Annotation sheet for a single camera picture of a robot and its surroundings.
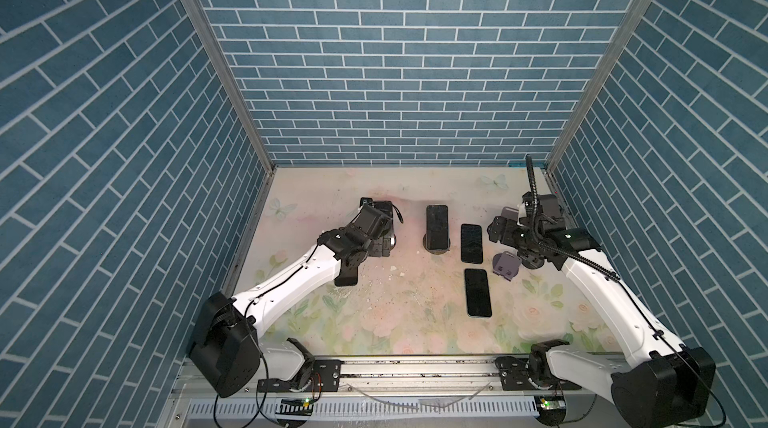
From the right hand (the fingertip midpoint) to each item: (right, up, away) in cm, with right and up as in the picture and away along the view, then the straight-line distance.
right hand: (499, 228), depth 81 cm
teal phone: (-4, -20, +7) cm, 22 cm away
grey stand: (+6, -12, +10) cm, 17 cm away
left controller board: (-53, -43, -9) cm, 68 cm away
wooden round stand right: (-16, -9, +15) cm, 24 cm away
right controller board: (+10, -44, -7) cm, 46 cm away
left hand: (-35, -3, +3) cm, 35 cm away
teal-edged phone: (-16, -1, +10) cm, 19 cm away
